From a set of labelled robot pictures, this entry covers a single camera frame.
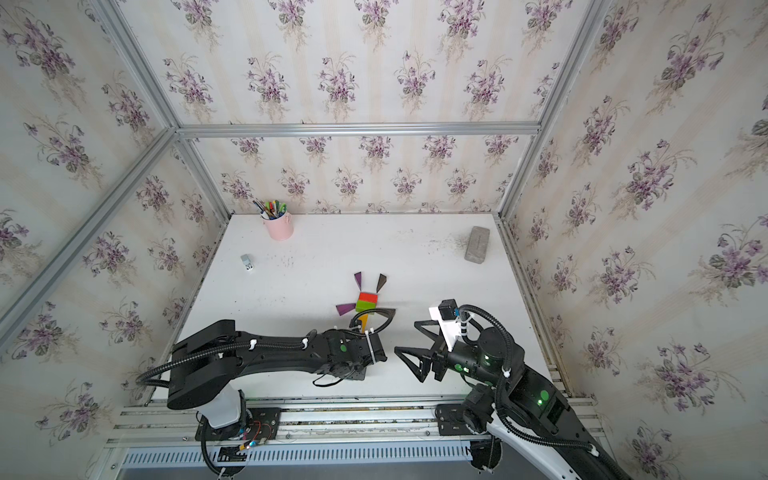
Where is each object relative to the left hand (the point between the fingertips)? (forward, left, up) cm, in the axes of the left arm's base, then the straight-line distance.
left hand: (361, 369), depth 82 cm
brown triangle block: (+28, -6, +3) cm, 28 cm away
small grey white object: (+35, +41, +3) cm, 54 cm away
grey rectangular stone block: (+42, -41, +4) cm, 59 cm away
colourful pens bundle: (+51, +34, +12) cm, 63 cm away
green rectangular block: (+19, +1, +1) cm, 19 cm away
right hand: (-2, -12, +26) cm, 29 cm away
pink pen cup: (+48, +32, +6) cm, 58 cm away
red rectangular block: (+22, -2, +2) cm, 22 cm away
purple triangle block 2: (+18, +6, +1) cm, 19 cm away
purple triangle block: (+29, +2, +2) cm, 29 cm away
